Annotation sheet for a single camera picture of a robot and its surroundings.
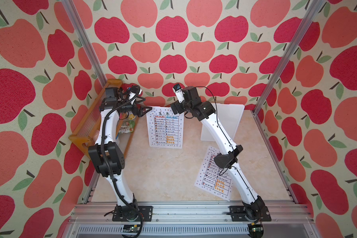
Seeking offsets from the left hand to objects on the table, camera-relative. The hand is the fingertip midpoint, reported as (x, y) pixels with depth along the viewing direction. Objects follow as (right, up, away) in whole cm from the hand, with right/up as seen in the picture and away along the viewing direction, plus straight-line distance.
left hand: (148, 104), depth 82 cm
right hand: (+17, +1, +2) cm, 18 cm away
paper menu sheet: (+9, -14, +10) cm, 20 cm away
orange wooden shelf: (-29, -16, -9) cm, 35 cm away
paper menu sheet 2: (+38, -43, +4) cm, 57 cm away
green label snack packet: (-21, -13, +25) cm, 35 cm away
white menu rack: (+9, -14, +9) cm, 19 cm away
